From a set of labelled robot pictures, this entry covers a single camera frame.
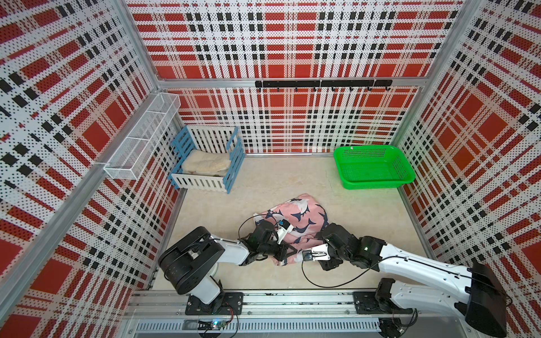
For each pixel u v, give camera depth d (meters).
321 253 0.66
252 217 0.80
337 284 0.56
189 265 0.45
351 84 0.89
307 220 0.93
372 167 1.19
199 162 1.12
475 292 0.41
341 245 0.59
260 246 0.71
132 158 0.91
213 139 1.14
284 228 0.79
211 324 0.70
